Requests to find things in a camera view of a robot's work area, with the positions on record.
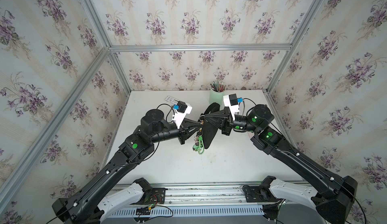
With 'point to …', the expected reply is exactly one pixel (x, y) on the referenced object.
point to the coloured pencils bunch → (217, 87)
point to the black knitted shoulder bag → (209, 130)
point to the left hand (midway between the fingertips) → (203, 129)
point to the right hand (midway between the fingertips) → (208, 118)
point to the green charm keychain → (200, 148)
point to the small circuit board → (143, 211)
